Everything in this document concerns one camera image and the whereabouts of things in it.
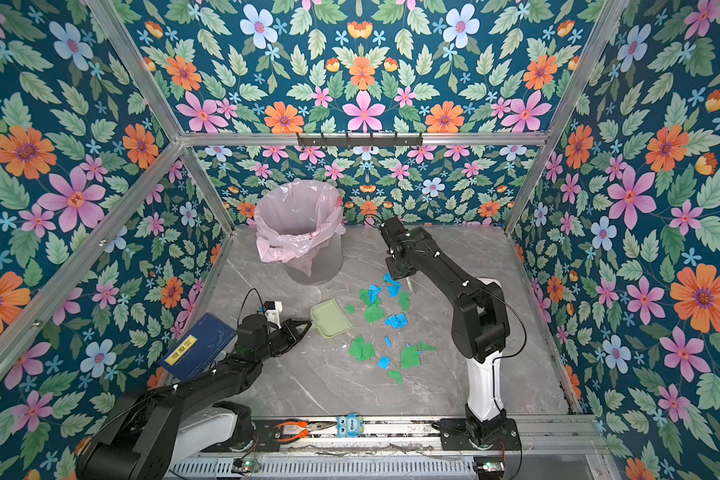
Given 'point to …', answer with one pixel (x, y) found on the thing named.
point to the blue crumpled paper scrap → (397, 321)
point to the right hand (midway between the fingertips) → (405, 267)
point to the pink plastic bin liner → (293, 219)
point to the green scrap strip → (404, 300)
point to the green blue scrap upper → (371, 295)
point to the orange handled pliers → (305, 427)
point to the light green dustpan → (330, 319)
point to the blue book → (200, 348)
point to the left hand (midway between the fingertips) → (314, 318)
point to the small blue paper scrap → (383, 362)
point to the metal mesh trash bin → (327, 261)
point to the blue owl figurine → (350, 426)
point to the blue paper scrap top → (394, 289)
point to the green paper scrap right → (410, 355)
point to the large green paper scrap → (362, 350)
